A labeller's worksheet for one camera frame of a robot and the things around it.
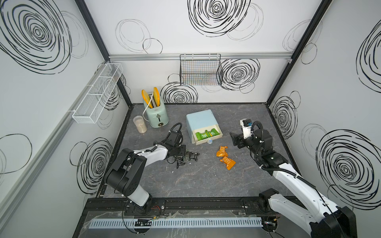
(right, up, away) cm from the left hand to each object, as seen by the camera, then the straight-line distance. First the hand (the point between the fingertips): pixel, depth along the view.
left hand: (182, 149), depth 93 cm
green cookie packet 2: (+19, +12, -5) cm, 23 cm away
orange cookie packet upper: (+25, -2, -2) cm, 25 cm away
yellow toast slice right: (-17, +35, +3) cm, 39 cm away
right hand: (+31, +13, -15) cm, 37 cm away
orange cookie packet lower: (+29, -7, -4) cm, 31 cm away
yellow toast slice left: (-23, +33, +3) cm, 41 cm away
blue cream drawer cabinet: (+13, +15, -4) cm, 20 cm away
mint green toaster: (-17, +23, +2) cm, 28 cm away
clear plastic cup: (-28, +17, +3) cm, 33 cm away
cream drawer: (+13, +13, -3) cm, 18 cm away
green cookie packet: (+11, +9, -6) cm, 15 cm away
